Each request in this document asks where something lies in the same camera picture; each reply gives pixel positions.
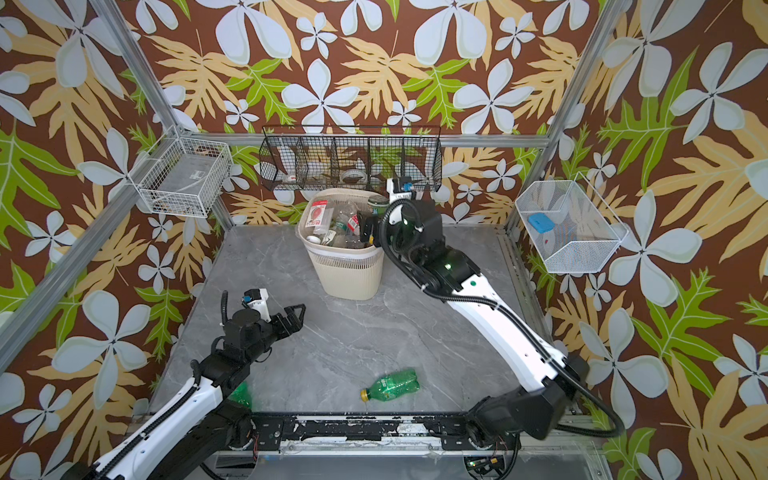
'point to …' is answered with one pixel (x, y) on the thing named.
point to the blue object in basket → (541, 222)
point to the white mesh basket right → (572, 228)
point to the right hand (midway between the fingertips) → (373, 210)
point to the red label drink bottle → (378, 204)
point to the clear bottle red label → (353, 224)
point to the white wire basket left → (182, 176)
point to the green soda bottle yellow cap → (392, 386)
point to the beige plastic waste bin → (341, 266)
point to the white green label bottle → (328, 237)
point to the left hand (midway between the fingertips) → (295, 307)
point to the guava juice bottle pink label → (320, 217)
